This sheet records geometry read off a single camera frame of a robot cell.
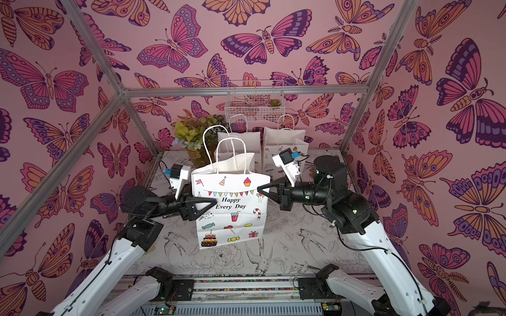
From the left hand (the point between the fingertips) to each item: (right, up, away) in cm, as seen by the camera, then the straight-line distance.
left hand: (217, 198), depth 56 cm
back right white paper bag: (+29, +22, +36) cm, 51 cm away
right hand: (+13, +3, -2) cm, 13 cm away
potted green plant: (-17, +24, +41) cm, 51 cm away
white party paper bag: (+7, -5, +1) cm, 8 cm away
